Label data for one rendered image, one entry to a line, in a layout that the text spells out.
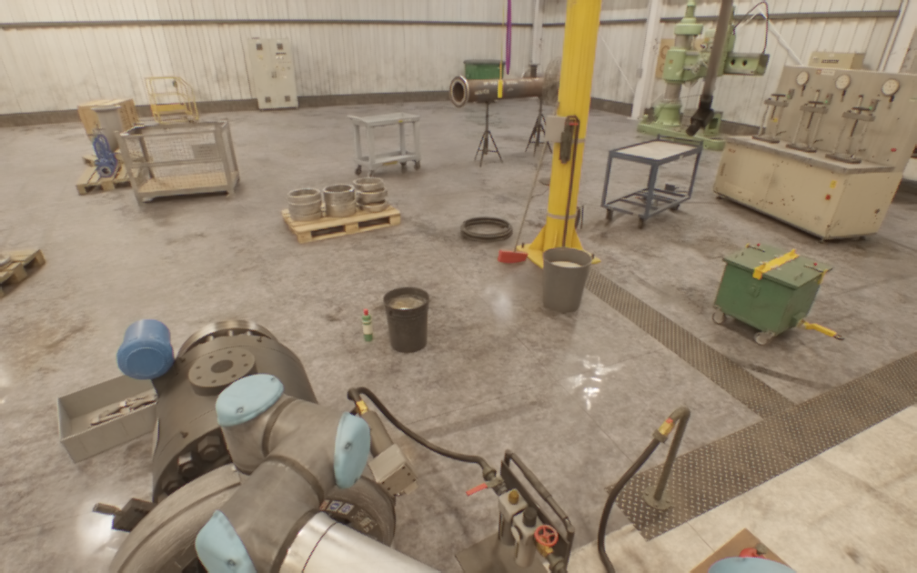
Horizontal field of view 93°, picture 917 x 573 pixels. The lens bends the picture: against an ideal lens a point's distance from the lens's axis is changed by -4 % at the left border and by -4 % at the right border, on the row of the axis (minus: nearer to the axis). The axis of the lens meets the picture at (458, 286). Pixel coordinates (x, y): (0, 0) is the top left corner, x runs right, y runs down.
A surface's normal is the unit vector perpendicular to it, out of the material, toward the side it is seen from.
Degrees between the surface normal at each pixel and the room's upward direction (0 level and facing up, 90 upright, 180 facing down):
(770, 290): 90
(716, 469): 0
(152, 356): 90
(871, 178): 90
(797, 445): 0
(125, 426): 90
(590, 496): 0
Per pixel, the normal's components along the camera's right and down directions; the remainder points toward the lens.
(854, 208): 0.22, 0.47
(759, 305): -0.84, 0.25
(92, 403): 0.65, 0.36
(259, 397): -0.08, -0.89
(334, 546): 0.18, -0.87
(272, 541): -0.04, -0.53
